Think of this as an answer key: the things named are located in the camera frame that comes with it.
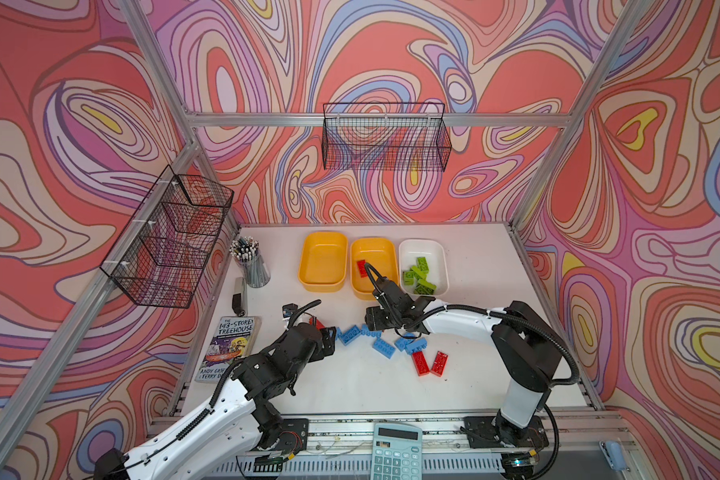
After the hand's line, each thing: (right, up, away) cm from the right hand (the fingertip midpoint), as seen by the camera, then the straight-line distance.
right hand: (377, 323), depth 91 cm
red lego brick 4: (-18, -1, 0) cm, 18 cm away
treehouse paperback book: (-43, -4, -3) cm, 43 cm away
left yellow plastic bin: (-19, +17, +14) cm, 29 cm away
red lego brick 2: (+12, -10, -7) cm, 17 cm away
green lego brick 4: (+15, +10, +8) cm, 20 cm away
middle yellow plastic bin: (+3, +21, +17) cm, 27 cm away
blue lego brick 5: (-8, -3, -2) cm, 9 cm away
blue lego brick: (+2, -6, -4) cm, 8 cm away
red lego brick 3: (+17, -10, -7) cm, 21 cm away
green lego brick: (+17, +18, +14) cm, 28 cm away
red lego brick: (-5, +16, +13) cm, 22 cm away
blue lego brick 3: (+11, -5, -5) cm, 13 cm away
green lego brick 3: (+15, +15, +11) cm, 23 cm away
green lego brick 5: (+17, +11, +9) cm, 22 cm away
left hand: (-15, 0, -12) cm, 20 cm away
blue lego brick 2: (+7, -5, -3) cm, 9 cm away
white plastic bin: (+22, +22, +16) cm, 35 cm away
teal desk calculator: (+3, -25, -22) cm, 33 cm away
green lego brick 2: (+11, +13, +8) cm, 19 cm away
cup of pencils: (-40, +23, -2) cm, 46 cm away
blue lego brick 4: (-4, 0, -7) cm, 8 cm away
